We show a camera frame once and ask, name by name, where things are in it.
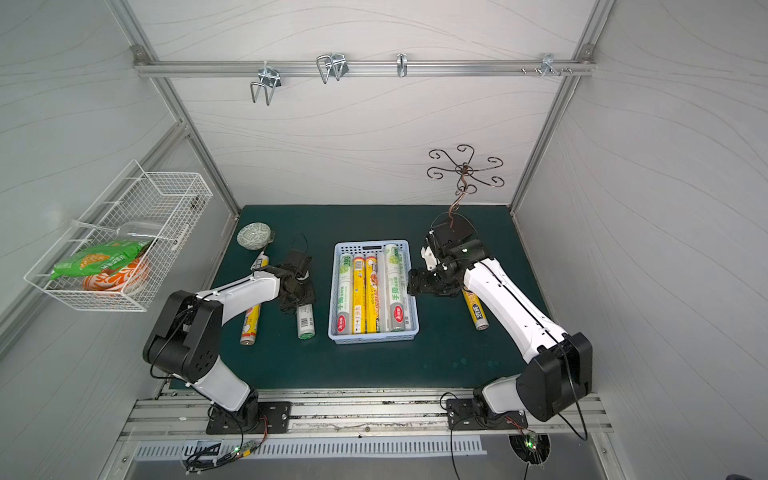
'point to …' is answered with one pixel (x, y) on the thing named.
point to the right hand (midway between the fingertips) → (422, 288)
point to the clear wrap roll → (396, 299)
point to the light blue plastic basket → (366, 248)
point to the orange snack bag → (117, 279)
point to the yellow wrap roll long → (359, 295)
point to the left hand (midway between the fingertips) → (309, 299)
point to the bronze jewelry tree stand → (467, 182)
